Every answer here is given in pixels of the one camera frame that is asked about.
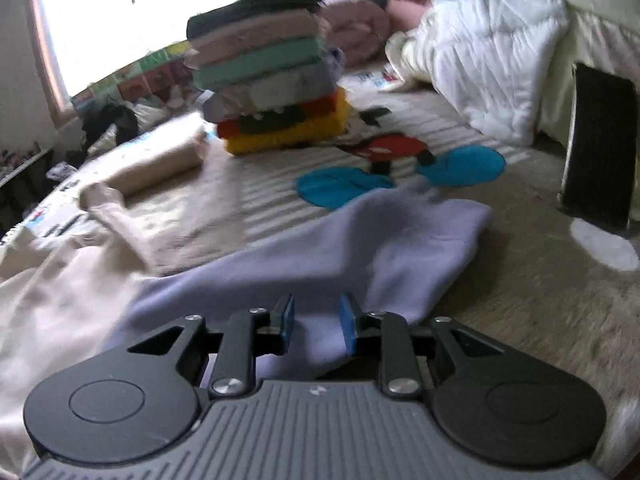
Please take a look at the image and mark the black clothes pile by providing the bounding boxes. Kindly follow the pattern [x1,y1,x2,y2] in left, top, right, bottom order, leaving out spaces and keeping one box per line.
[81,103,140,151]

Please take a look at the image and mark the pink folded garment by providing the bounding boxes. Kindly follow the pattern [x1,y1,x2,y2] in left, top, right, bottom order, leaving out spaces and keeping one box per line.
[186,10,331,68]

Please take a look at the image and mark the lavender pillow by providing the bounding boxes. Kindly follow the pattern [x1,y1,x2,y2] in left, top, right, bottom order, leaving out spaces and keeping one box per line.
[318,0,390,68]

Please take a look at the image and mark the white quilted comforter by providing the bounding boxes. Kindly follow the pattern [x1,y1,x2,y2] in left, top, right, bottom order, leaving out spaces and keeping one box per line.
[385,0,568,146]

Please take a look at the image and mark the dark striped folded garment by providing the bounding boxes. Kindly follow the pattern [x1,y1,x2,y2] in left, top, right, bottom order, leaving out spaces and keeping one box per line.
[186,0,322,40]

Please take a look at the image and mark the lavender purple sweater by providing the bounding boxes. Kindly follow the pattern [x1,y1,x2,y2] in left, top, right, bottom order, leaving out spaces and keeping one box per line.
[103,181,492,380]

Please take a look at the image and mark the Mickey Mouse plush blanket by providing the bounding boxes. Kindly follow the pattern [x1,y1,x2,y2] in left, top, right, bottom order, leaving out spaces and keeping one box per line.
[0,62,640,476]

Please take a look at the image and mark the cream beige garment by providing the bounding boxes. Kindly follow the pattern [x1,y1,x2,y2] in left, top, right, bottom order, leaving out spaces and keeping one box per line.
[0,194,166,478]

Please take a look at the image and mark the cream duvet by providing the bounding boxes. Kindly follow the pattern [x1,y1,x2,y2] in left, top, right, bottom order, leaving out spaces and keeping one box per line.
[537,0,639,146]

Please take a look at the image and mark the mint green folded garment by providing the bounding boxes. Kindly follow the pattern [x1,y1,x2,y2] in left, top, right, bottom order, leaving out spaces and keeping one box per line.
[194,37,326,91]

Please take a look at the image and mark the red green folded garment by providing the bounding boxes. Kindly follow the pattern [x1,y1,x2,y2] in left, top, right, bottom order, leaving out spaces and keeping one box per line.
[216,87,346,139]

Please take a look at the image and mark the folded beige garment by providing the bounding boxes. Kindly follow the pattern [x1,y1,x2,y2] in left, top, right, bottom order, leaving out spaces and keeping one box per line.
[79,128,209,210]

